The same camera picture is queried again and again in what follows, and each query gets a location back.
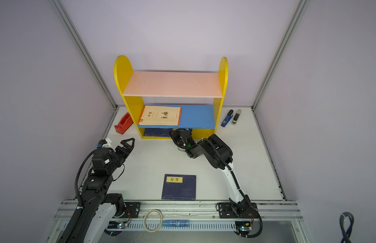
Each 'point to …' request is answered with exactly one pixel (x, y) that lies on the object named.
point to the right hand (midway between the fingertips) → (169, 136)
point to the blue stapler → (227, 118)
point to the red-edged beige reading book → (160, 115)
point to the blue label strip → (176, 223)
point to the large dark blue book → (179, 187)
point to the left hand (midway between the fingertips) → (131, 143)
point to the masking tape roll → (161, 221)
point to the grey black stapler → (234, 121)
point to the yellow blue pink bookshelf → (160, 102)
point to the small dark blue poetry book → (157, 132)
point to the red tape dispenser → (125, 123)
